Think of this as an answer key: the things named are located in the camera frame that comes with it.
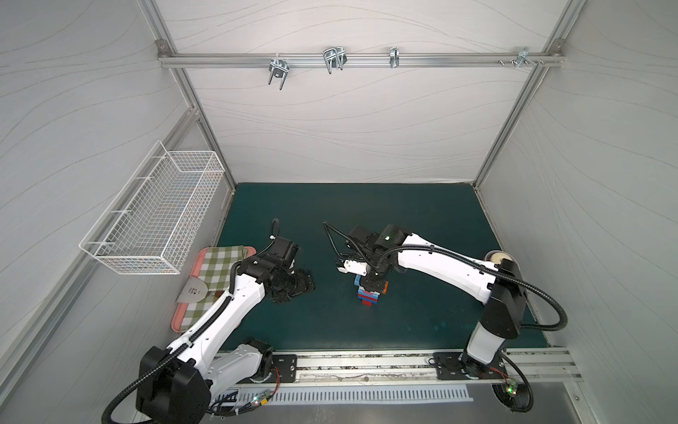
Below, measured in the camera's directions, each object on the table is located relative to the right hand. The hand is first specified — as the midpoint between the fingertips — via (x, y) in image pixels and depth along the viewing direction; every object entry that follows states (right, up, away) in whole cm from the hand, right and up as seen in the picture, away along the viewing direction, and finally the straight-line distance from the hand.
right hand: (369, 281), depth 79 cm
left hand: (-19, -3, 0) cm, 19 cm away
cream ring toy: (+46, +5, +11) cm, 48 cm away
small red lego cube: (0, -8, +5) cm, 10 cm away
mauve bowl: (+43, +5, +12) cm, 45 cm away
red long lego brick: (+1, -6, +3) cm, 7 cm away
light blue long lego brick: (-3, -3, +1) cm, 4 cm away
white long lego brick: (-5, +7, -9) cm, 12 cm away
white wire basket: (-59, +18, -10) cm, 62 cm away
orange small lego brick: (+5, -1, -4) cm, 6 cm away
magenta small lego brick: (0, -3, -2) cm, 3 cm away
